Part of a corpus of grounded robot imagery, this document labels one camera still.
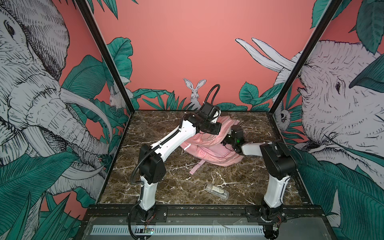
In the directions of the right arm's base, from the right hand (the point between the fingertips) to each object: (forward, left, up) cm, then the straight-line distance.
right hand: (211, 130), depth 94 cm
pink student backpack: (-9, +1, -6) cm, 11 cm away
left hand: (-7, -5, +12) cm, 15 cm away
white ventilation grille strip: (-51, +19, -11) cm, 56 cm away
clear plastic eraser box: (-34, -2, -10) cm, 35 cm away
